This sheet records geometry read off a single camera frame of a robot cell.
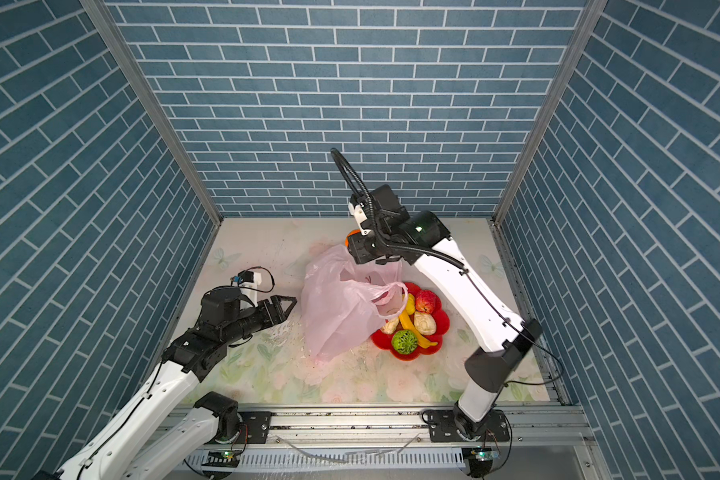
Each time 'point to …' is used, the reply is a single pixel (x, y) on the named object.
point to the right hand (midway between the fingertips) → (354, 241)
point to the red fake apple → (426, 301)
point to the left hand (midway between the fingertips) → (291, 304)
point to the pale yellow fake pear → (424, 323)
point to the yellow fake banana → (407, 325)
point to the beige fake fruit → (391, 326)
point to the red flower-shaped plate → (385, 341)
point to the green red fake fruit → (405, 341)
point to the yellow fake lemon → (410, 304)
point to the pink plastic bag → (344, 303)
